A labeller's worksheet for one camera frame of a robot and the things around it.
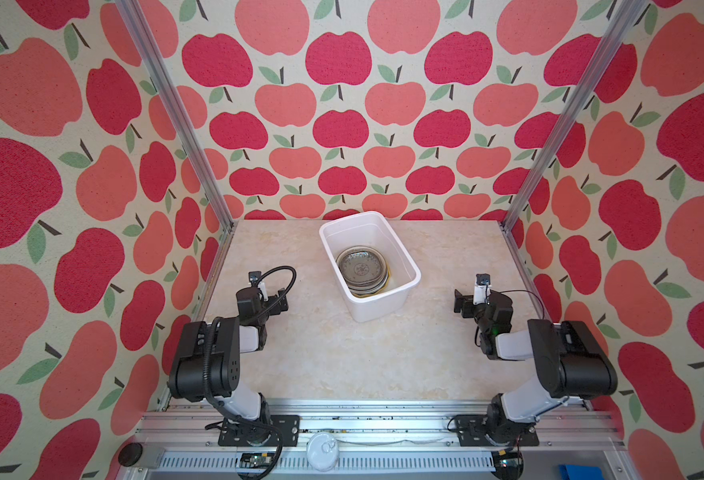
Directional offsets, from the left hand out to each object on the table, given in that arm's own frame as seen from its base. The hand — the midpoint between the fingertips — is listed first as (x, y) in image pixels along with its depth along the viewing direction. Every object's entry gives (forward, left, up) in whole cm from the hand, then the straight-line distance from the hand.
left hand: (273, 290), depth 96 cm
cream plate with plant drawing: (+8, -30, +1) cm, 31 cm away
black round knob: (-45, +22, +5) cm, 50 cm away
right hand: (-2, -67, +2) cm, 67 cm away
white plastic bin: (+20, -34, +8) cm, 40 cm away
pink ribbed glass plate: (0, -30, 0) cm, 30 cm away
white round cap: (-44, -19, 0) cm, 48 cm away
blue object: (-49, -78, -3) cm, 92 cm away
